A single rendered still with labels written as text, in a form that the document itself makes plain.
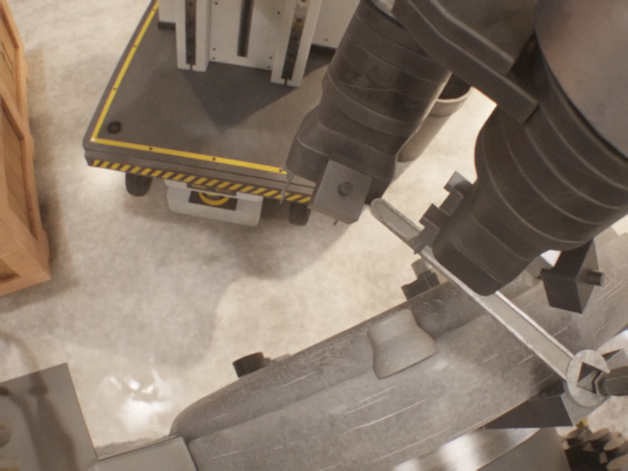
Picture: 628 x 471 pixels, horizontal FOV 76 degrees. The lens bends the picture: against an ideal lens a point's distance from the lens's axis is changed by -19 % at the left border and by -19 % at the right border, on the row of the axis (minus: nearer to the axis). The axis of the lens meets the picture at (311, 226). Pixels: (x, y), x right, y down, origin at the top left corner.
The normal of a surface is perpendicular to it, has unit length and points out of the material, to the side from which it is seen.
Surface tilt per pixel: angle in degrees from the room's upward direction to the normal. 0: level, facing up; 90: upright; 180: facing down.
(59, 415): 0
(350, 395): 30
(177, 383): 0
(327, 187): 19
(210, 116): 0
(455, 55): 94
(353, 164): 25
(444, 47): 94
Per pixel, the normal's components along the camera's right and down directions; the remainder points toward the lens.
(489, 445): -0.01, -0.34
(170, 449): 0.51, -0.49
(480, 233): -0.55, 0.52
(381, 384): -0.25, -0.25
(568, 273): -0.51, -0.71
